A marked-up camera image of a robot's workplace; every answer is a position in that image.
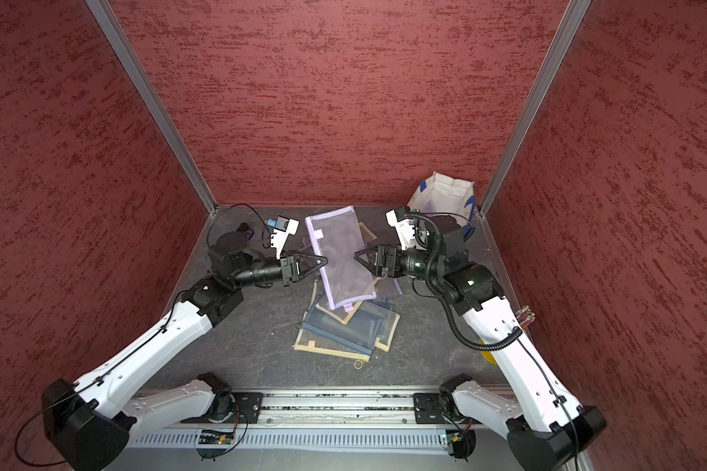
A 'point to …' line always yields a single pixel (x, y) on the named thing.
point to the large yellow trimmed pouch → (316, 344)
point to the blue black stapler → (243, 228)
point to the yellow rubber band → (354, 364)
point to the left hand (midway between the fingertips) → (324, 268)
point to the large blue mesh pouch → (360, 332)
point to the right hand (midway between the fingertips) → (364, 263)
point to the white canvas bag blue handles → (443, 195)
